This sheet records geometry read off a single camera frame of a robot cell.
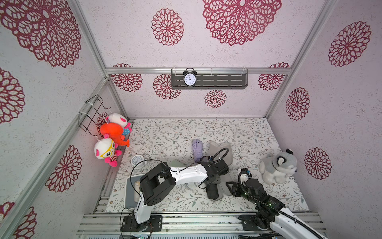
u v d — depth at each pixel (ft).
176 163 3.23
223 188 2.74
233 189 2.42
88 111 2.48
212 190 2.66
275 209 1.88
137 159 3.09
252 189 2.08
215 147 3.38
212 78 3.10
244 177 2.49
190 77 2.94
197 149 3.25
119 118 3.10
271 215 1.92
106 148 2.63
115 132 2.90
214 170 2.21
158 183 1.58
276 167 2.55
